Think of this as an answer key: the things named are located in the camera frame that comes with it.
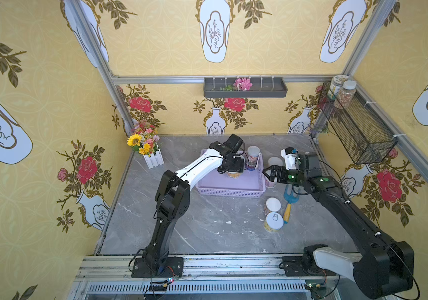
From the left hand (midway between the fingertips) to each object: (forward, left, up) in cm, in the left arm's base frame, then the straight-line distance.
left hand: (228, 165), depth 93 cm
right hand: (-8, -19, +8) cm, 23 cm away
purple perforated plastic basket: (-8, -11, -5) cm, 14 cm away
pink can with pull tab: (-7, -21, -7) cm, 23 cm away
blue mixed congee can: (+6, -13, +3) cm, 15 cm away
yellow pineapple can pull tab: (-27, -18, -6) cm, 33 cm away
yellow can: (-5, -2, 0) cm, 6 cm away
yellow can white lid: (-20, -19, -3) cm, 27 cm away
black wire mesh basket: (0, -58, +19) cm, 61 cm away
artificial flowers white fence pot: (+13, +43, +5) cm, 45 cm away
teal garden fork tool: (-14, -30, -9) cm, 35 cm away
